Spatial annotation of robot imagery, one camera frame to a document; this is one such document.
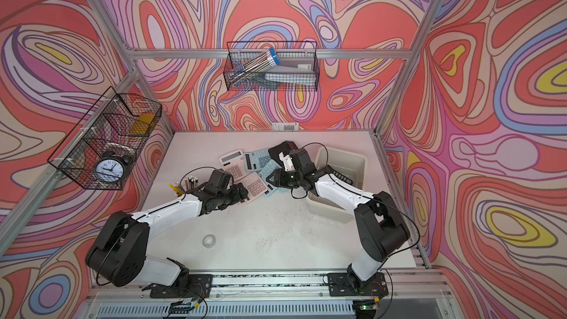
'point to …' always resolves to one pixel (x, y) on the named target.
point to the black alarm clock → (112, 167)
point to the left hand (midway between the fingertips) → (244, 194)
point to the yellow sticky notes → (139, 127)
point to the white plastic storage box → (351, 165)
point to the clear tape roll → (209, 241)
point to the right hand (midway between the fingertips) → (272, 184)
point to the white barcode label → (285, 126)
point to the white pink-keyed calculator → (235, 164)
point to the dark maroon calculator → (284, 147)
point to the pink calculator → (254, 184)
